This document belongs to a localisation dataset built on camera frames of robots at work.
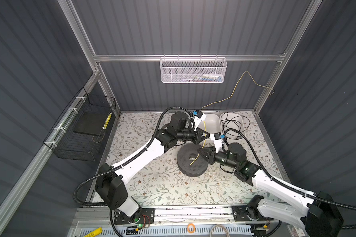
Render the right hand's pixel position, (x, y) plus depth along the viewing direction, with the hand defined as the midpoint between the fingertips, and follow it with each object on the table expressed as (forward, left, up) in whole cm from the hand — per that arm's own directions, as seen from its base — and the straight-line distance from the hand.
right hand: (199, 151), depth 73 cm
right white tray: (+36, -25, -22) cm, 49 cm away
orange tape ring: (-30, +4, -21) cm, 37 cm away
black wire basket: (+5, +60, +9) cm, 60 cm away
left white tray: (+35, -13, -21) cm, 43 cm away
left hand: (+4, -5, +8) cm, 11 cm away
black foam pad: (+12, +56, +9) cm, 59 cm away
